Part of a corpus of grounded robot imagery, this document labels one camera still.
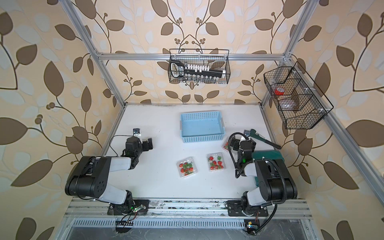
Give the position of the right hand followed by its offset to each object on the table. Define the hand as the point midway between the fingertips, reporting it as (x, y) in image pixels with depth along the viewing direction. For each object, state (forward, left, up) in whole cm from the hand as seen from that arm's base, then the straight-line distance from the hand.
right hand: (243, 137), depth 92 cm
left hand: (+3, +65, -1) cm, 65 cm away
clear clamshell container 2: (-12, +18, -6) cm, 22 cm away
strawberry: (-16, +35, -6) cm, 39 cm away
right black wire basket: (+9, -29, +21) cm, 37 cm away
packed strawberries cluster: (-3, +10, -4) cm, 11 cm away
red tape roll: (+13, -18, +25) cm, 34 cm away
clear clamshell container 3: (0, +11, -7) cm, 13 cm away
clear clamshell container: (-10, +34, -7) cm, 36 cm away
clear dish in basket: (+2, -18, +26) cm, 32 cm away
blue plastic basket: (+16, +25, -9) cm, 31 cm away
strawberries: (-14, +19, -6) cm, 25 cm away
